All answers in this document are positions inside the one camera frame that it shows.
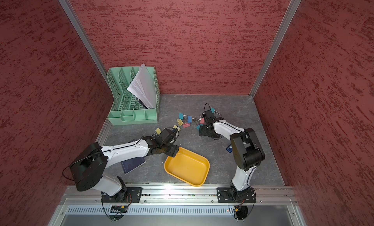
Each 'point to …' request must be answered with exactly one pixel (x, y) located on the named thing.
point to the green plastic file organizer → (127, 108)
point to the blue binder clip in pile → (189, 119)
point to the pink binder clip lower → (186, 124)
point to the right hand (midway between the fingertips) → (207, 135)
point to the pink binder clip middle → (202, 122)
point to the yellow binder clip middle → (175, 126)
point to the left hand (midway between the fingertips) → (171, 150)
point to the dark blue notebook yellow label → (130, 164)
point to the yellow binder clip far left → (158, 131)
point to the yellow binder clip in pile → (179, 122)
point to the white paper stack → (143, 86)
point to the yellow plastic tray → (188, 167)
